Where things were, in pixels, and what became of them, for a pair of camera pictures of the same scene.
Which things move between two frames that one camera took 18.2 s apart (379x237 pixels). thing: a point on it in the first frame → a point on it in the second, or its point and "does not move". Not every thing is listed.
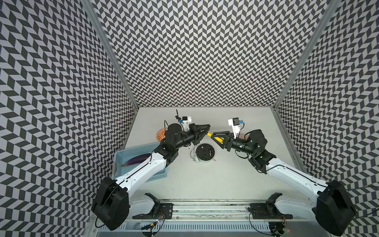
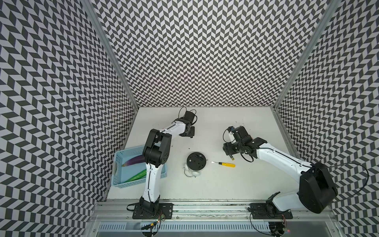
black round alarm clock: [203, 152] → [195, 162]
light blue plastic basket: [124, 160] does not move
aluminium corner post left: [91, 7] does not move
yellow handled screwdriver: [220, 139] → [224, 164]
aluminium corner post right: [330, 10] does not move
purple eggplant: [136, 159] does not move
